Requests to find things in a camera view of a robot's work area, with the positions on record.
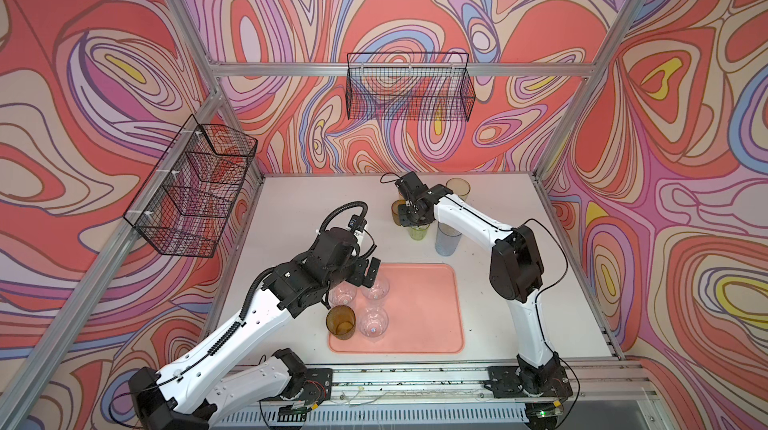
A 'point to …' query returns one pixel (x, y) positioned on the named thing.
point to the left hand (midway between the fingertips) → (367, 253)
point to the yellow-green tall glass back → (459, 187)
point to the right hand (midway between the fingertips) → (411, 223)
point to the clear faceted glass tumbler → (343, 293)
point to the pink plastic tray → (399, 308)
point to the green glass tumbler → (419, 233)
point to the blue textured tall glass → (447, 239)
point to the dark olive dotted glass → (341, 321)
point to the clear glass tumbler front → (373, 322)
